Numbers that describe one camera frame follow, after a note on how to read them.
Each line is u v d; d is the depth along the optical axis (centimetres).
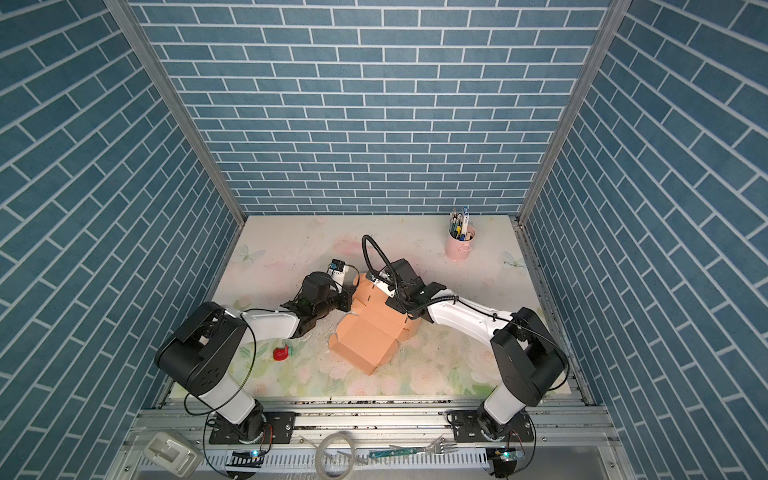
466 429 74
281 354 84
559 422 77
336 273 83
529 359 45
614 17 71
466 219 96
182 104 88
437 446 71
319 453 68
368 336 89
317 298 73
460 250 103
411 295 66
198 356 46
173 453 68
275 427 73
